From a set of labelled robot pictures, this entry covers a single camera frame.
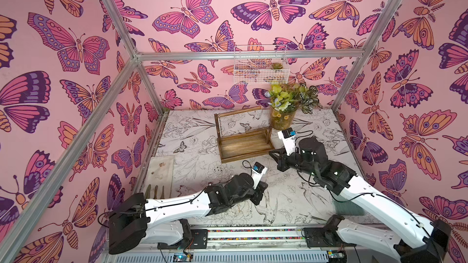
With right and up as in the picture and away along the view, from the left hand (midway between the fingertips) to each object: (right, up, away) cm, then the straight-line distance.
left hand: (269, 186), depth 73 cm
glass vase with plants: (+14, +38, +26) cm, 49 cm away
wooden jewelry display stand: (-10, +14, +32) cm, 36 cm away
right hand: (0, +15, -2) cm, 15 cm away
